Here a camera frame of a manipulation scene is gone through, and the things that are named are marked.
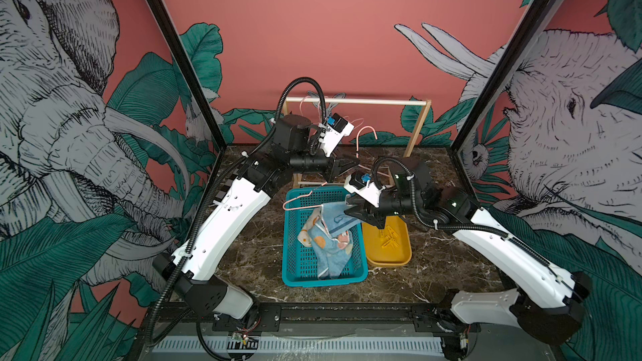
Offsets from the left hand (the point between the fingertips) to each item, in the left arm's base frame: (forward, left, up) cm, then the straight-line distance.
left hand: (358, 158), depth 60 cm
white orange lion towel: (-2, +16, -39) cm, 42 cm away
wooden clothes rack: (+22, +19, -39) cm, 49 cm away
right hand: (-7, +3, -9) cm, 12 cm away
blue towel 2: (0, +5, -31) cm, 32 cm away
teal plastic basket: (-12, +17, -41) cm, 47 cm away
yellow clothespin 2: (-6, -15, -39) cm, 42 cm away
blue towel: (-10, +6, -37) cm, 39 cm away
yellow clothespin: (-2, -12, -40) cm, 42 cm away
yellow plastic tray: (-7, -15, -40) cm, 44 cm away
